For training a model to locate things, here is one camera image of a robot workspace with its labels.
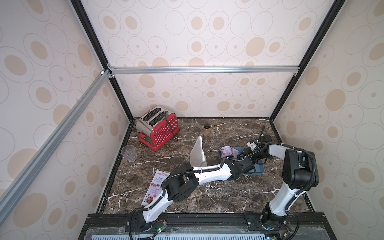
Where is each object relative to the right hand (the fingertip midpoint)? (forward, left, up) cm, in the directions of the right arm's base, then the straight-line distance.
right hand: (246, 157), depth 96 cm
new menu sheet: (+1, +14, +5) cm, 15 cm away
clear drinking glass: (-1, +76, +3) cm, 76 cm away
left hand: (-7, +10, +5) cm, 13 cm away
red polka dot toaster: (+10, +57, +18) cm, 61 cm away
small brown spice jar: (+17, +25, +6) cm, 31 cm away
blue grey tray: (-4, -8, -2) cm, 9 cm away
